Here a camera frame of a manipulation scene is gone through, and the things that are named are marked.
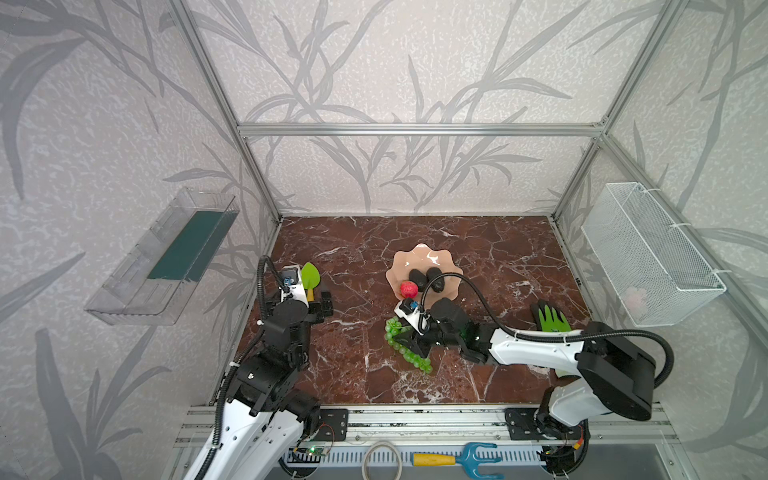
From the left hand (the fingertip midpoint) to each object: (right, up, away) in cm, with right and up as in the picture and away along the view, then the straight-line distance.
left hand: (309, 276), depth 70 cm
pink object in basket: (+79, -6, +2) cm, 79 cm away
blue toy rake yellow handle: (+27, -42, -2) cm, 50 cm away
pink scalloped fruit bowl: (+36, -7, +26) cm, 45 cm away
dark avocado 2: (+34, -6, +25) cm, 42 cm away
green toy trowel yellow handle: (-10, -4, +32) cm, 34 cm away
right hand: (+21, -14, +10) cm, 27 cm away
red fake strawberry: (+24, -7, +21) cm, 33 cm away
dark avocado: (+27, -4, +27) cm, 38 cm away
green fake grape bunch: (+20, -14, +7) cm, 25 cm away
